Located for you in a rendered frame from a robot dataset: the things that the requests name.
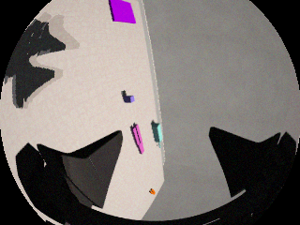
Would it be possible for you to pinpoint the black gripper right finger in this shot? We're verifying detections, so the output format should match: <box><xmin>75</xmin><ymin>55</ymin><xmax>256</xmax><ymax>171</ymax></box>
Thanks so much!
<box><xmin>209</xmin><ymin>127</ymin><xmax>280</xmax><ymax>197</ymax></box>

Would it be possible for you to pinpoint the light grey mat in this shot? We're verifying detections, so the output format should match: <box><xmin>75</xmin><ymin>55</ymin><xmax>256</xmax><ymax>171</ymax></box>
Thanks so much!
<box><xmin>0</xmin><ymin>0</ymin><xmax>164</xmax><ymax>225</ymax></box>

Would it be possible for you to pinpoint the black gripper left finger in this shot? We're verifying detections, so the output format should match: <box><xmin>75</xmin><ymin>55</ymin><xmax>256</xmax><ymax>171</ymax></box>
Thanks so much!
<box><xmin>37</xmin><ymin>130</ymin><xmax>123</xmax><ymax>209</ymax></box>

